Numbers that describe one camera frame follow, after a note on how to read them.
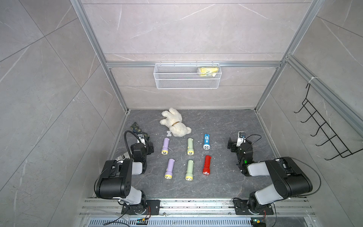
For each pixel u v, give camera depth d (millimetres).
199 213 730
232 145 834
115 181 445
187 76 1007
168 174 814
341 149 598
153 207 732
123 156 900
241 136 780
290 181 440
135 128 1040
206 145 951
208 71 839
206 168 850
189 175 813
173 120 1009
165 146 950
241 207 729
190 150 923
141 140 811
